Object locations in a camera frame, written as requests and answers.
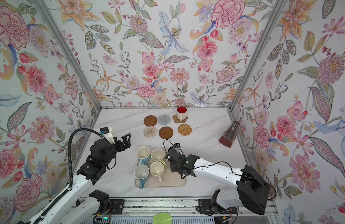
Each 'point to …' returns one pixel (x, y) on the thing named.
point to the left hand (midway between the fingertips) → (127, 135)
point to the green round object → (162, 218)
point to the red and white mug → (181, 112)
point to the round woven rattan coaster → (184, 129)
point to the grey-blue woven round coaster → (164, 119)
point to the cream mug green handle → (158, 155)
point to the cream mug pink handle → (156, 168)
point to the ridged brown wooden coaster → (166, 132)
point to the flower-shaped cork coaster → (177, 121)
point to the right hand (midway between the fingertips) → (174, 162)
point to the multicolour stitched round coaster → (150, 132)
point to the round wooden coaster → (150, 120)
